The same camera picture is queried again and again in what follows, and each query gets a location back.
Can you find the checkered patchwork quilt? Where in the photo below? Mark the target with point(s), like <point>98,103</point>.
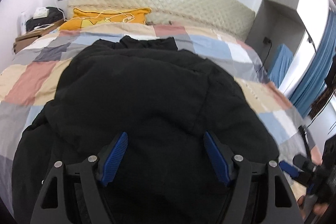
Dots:
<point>31,77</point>

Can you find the black bag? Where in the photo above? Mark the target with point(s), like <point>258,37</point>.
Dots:
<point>53,16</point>

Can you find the floral pillow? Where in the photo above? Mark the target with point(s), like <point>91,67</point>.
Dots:
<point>160,23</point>

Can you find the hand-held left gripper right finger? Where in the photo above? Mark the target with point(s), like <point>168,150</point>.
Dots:
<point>216,158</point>

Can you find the white bottle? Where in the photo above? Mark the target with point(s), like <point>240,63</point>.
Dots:
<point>23,23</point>

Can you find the yellow pillow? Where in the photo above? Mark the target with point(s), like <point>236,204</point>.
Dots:
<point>78,19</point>

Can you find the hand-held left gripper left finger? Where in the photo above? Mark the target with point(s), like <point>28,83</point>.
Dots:
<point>114,158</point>

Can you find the black puffer jacket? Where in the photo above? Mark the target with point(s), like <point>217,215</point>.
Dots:
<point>157,98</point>

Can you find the black wall plug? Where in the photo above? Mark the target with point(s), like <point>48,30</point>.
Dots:
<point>267,40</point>

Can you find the blue curtain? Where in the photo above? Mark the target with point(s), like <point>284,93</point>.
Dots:
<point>312,77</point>

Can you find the dark patterned cloth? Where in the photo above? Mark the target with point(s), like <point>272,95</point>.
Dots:
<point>321,103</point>

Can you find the person's right hand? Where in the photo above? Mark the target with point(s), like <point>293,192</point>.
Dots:
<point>321,209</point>

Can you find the wooden nightstand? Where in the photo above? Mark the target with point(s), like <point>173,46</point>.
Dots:
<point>26,40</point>

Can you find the white tissue box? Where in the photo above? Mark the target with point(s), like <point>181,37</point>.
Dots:
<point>40,12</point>

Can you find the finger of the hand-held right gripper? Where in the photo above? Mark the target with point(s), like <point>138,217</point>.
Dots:
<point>288,170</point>
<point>308,138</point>

